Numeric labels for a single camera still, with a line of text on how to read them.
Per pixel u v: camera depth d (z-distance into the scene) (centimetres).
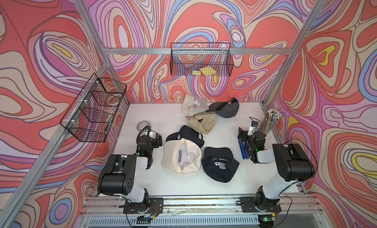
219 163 88
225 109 101
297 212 76
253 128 82
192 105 117
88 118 72
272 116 88
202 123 102
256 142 73
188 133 98
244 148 92
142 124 104
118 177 45
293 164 47
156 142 85
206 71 91
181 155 90
